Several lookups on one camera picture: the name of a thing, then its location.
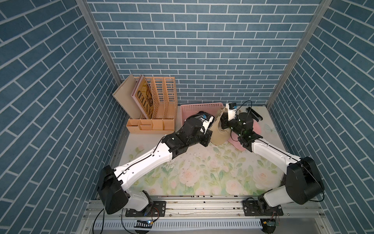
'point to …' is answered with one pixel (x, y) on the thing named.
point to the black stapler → (254, 115)
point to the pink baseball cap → (233, 138)
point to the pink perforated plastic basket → (183, 111)
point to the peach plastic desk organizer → (162, 94)
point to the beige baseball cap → (218, 136)
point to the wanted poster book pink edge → (142, 95)
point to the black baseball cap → (200, 114)
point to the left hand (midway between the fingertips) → (215, 133)
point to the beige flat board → (122, 95)
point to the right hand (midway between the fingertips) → (221, 114)
